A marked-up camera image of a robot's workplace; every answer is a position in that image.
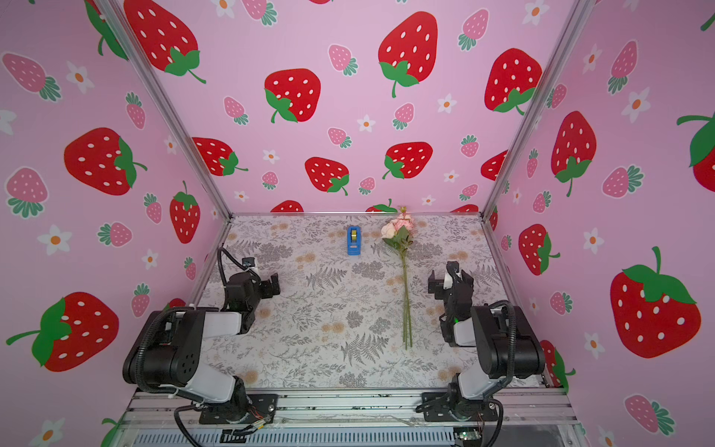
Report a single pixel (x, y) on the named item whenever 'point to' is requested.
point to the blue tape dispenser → (354, 241)
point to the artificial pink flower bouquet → (399, 231)
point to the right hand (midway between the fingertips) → (447, 271)
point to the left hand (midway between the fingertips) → (265, 275)
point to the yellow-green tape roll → (354, 235)
